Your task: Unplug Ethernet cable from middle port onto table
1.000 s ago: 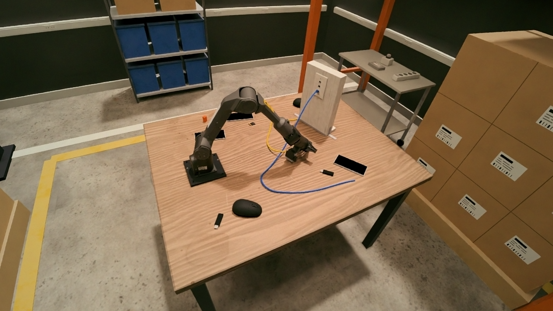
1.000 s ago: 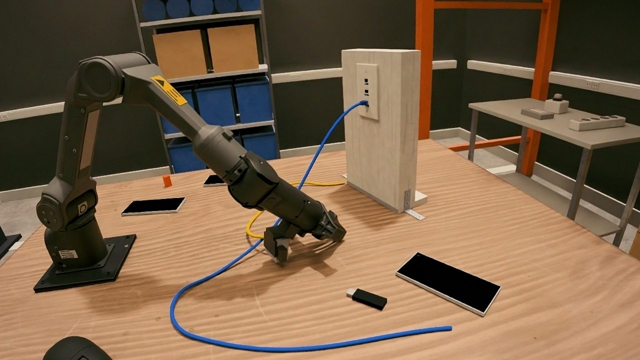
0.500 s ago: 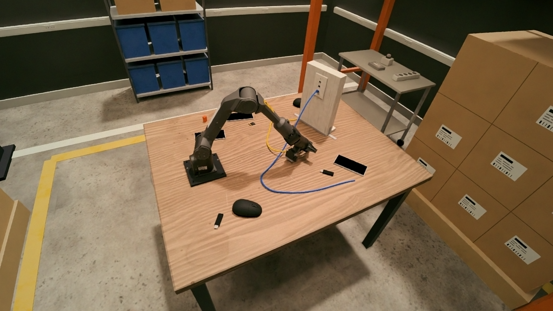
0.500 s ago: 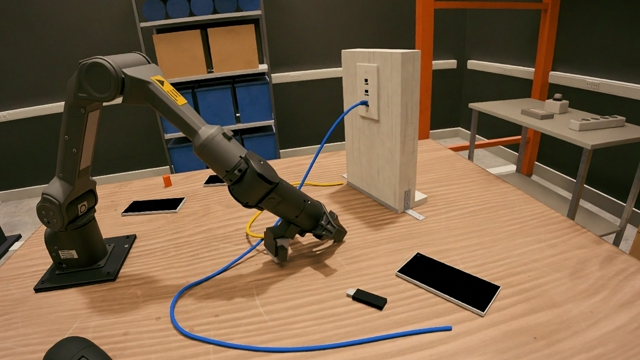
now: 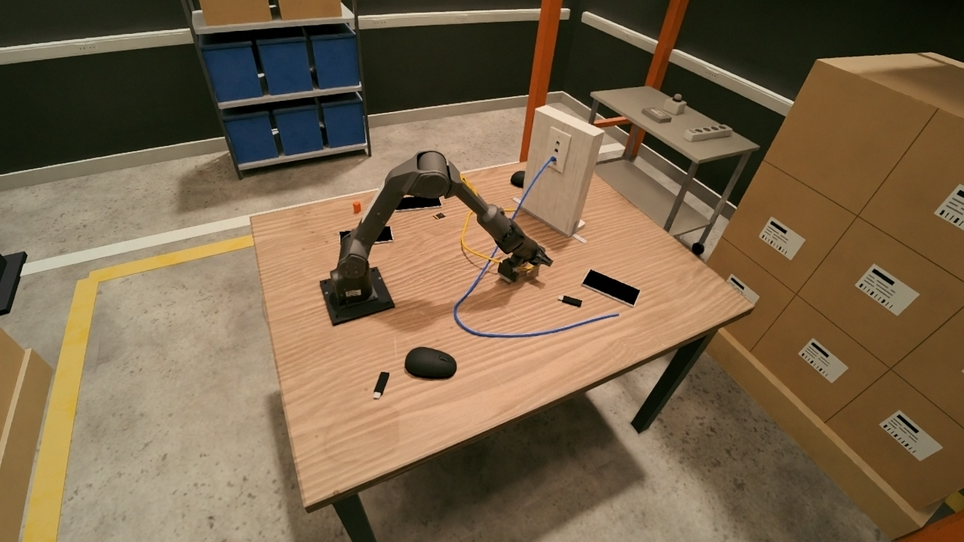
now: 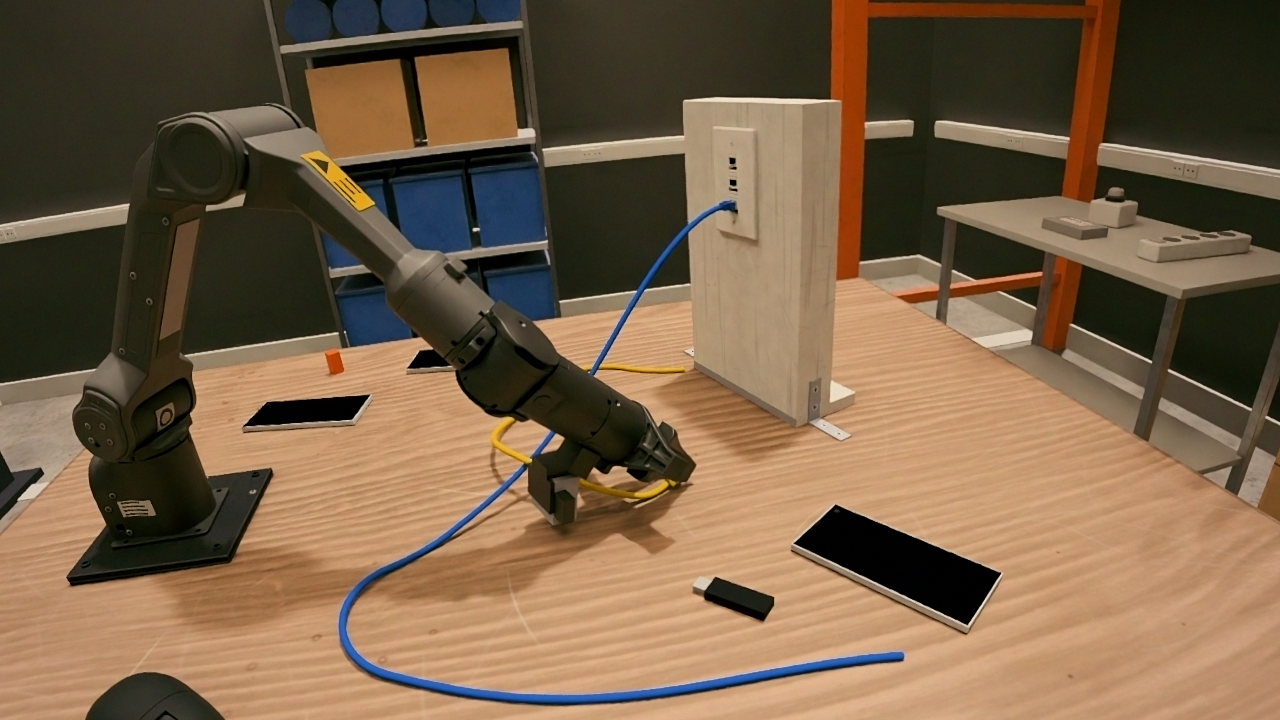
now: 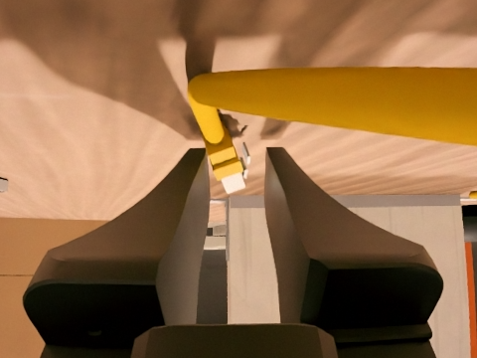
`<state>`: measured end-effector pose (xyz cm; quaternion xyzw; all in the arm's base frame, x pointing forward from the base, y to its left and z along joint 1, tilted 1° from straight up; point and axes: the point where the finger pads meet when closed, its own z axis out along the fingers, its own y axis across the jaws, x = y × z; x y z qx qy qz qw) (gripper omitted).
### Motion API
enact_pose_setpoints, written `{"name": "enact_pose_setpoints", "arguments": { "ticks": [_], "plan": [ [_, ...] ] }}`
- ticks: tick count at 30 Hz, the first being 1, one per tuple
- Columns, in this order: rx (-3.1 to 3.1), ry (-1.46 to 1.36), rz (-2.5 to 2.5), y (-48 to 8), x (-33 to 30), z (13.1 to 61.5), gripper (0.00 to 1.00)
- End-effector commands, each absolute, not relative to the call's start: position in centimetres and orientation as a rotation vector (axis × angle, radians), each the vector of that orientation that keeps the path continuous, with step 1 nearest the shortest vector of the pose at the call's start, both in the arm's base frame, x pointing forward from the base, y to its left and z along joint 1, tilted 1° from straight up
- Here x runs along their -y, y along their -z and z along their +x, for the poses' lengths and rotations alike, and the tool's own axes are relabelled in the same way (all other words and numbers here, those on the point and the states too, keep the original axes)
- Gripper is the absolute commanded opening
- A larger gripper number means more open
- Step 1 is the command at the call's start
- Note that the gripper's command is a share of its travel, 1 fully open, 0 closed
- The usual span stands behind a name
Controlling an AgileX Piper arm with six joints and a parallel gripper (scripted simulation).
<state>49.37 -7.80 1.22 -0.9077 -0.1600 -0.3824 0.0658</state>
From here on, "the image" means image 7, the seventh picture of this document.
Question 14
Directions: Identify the yellow ethernet plug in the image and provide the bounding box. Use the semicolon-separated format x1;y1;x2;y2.
201;121;250;193

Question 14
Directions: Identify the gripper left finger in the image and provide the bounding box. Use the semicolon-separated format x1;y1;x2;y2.
23;147;211;358

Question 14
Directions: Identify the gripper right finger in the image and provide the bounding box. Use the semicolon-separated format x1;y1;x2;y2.
264;146;444;358

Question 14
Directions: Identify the light wood board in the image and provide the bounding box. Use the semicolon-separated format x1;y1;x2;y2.
228;198;471;358

